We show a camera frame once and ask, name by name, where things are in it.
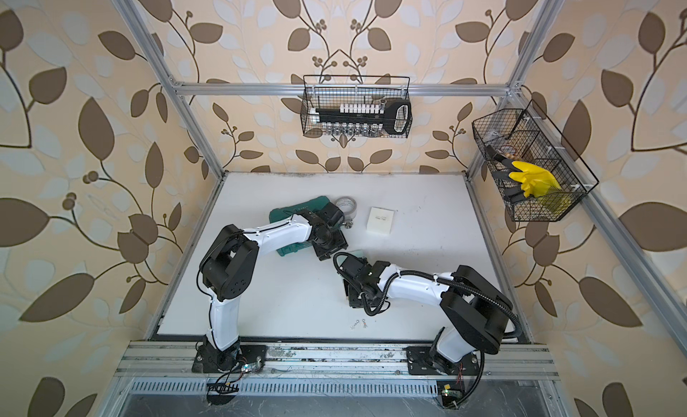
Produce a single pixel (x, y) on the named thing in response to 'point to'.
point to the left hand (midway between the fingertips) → (341, 246)
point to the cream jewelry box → (379, 221)
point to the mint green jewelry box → (358, 253)
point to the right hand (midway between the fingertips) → (357, 301)
